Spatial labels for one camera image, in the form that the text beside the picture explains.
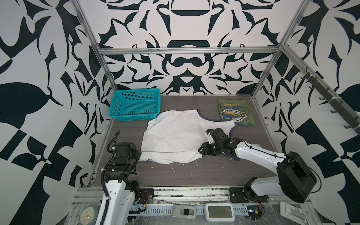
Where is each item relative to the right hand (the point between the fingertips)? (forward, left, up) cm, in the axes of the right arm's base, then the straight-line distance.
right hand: (201, 150), depth 84 cm
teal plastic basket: (+40, +48, -4) cm, 62 cm away
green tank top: (+33, -31, -5) cm, 45 cm away
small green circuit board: (-29, -25, -7) cm, 39 cm away
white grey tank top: (+13, +16, -6) cm, 21 cm away
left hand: (-1, +36, +6) cm, 36 cm away
